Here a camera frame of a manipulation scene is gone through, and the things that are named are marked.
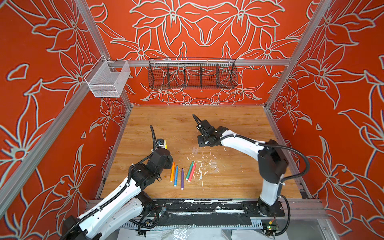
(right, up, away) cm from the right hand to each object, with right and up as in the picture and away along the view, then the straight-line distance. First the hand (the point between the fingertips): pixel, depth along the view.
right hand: (198, 140), depth 89 cm
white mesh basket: (-59, +40, +6) cm, 71 cm away
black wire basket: (-4, +44, +8) cm, 45 cm away
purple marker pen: (-9, -21, -7) cm, 24 cm away
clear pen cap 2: (+9, -13, -1) cm, 16 cm away
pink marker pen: (-5, -20, -6) cm, 21 cm away
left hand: (-17, -5, -11) cm, 21 cm away
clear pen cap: (-1, -7, +4) cm, 8 cm away
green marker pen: (-5, -17, -4) cm, 18 cm away
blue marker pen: (-13, -20, -6) cm, 25 cm away
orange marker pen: (-15, -18, -4) cm, 24 cm away
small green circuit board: (+34, -38, -21) cm, 55 cm away
